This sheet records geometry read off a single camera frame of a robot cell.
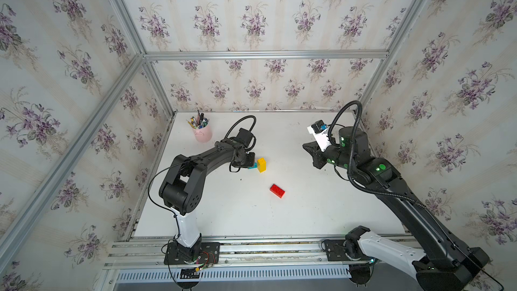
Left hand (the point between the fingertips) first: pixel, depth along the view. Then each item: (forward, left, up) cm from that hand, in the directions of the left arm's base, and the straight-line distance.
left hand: (251, 164), depth 94 cm
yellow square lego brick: (-2, -5, +3) cm, 6 cm away
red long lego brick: (-12, -11, -2) cm, 16 cm away
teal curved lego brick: (0, -2, -2) cm, 3 cm away
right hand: (-7, -21, +26) cm, 34 cm away
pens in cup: (+22, +27, +6) cm, 36 cm away
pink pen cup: (+16, +25, +3) cm, 29 cm away
